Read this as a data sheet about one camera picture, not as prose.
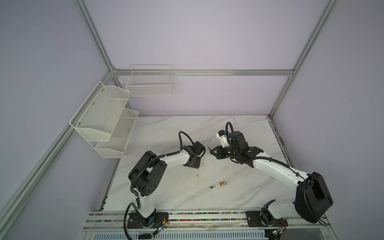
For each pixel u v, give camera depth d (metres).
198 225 0.73
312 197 0.42
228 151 0.71
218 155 0.72
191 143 0.86
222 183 0.86
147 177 0.48
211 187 0.84
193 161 0.69
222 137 0.76
